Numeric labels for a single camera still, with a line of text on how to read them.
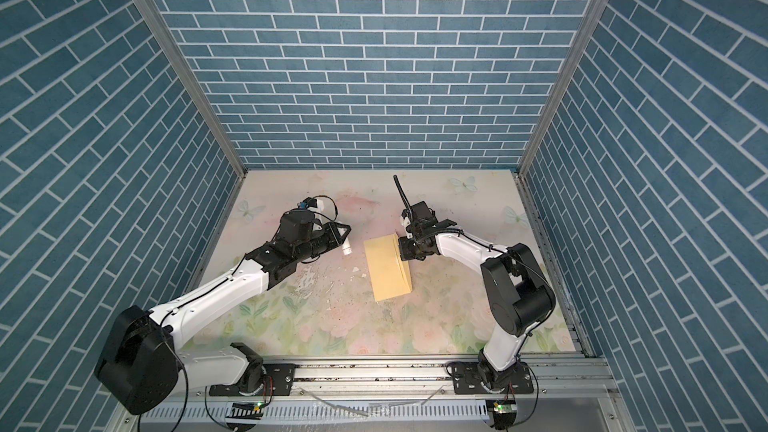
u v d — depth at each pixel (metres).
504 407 0.74
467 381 0.73
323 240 0.71
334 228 0.74
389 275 0.91
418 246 0.69
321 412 0.77
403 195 0.74
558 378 0.76
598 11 0.78
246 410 0.72
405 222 0.87
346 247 0.79
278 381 0.74
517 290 0.47
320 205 0.77
